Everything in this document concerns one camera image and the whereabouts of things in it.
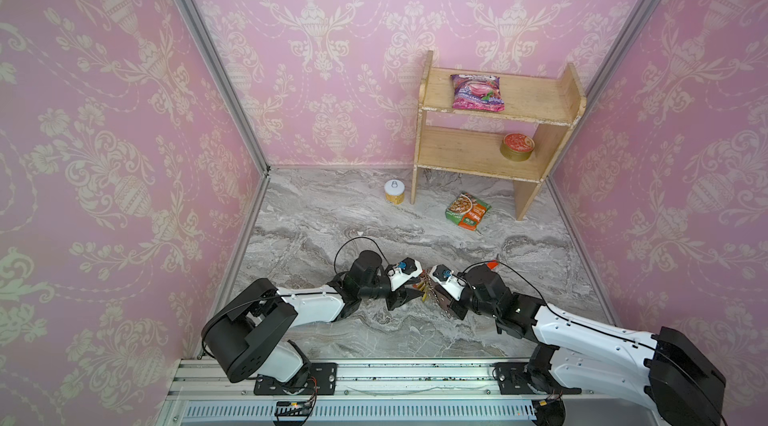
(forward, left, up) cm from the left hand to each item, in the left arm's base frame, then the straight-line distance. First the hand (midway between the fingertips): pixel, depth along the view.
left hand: (419, 288), depth 81 cm
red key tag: (+12, -24, -8) cm, 28 cm away
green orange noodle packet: (+32, -19, -7) cm, 37 cm away
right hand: (+1, -5, -1) cm, 6 cm away
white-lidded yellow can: (+37, +7, -3) cm, 38 cm away
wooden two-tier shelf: (+41, -20, +13) cm, 48 cm away
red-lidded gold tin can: (+39, -30, +17) cm, 52 cm away
